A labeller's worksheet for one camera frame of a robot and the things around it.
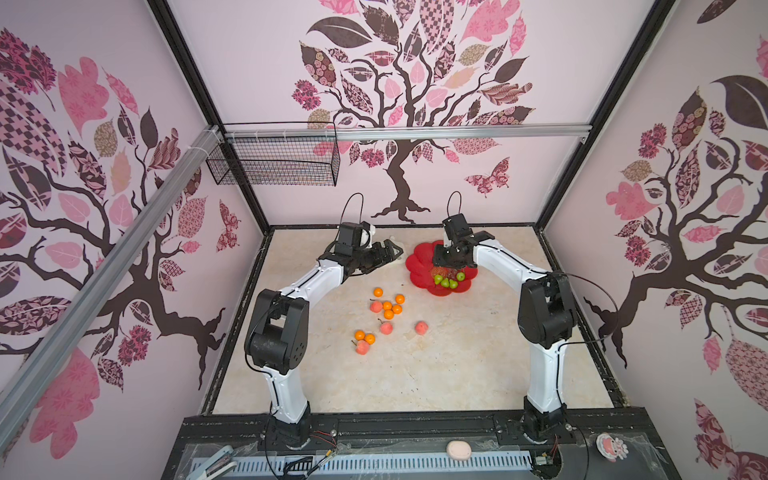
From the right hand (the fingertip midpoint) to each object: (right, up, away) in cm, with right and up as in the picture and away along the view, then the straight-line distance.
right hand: (439, 254), depth 98 cm
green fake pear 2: (+2, -10, +2) cm, 10 cm away
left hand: (-15, -1, -7) cm, 17 cm away
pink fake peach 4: (-25, -27, -13) cm, 39 cm away
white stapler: (-57, -49, -31) cm, 81 cm away
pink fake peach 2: (-18, -23, -9) cm, 30 cm away
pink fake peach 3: (-7, -22, -9) cm, 25 cm away
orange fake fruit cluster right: (-14, -18, -3) cm, 23 cm away
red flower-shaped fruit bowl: (-5, -3, +10) cm, 12 cm away
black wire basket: (-52, +33, -3) cm, 62 cm away
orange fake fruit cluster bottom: (-17, -19, -4) cm, 26 cm away
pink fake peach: (-21, -17, -4) cm, 27 cm away
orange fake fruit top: (-21, -13, +2) cm, 24 cm away
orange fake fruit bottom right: (-23, -26, -10) cm, 36 cm away
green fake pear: (0, -9, +3) cm, 9 cm away
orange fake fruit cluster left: (-18, -17, -3) cm, 24 cm away
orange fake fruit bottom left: (-26, -25, -9) cm, 37 cm away
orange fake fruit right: (-13, -15, -1) cm, 20 cm away
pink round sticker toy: (+36, -45, -30) cm, 65 cm away
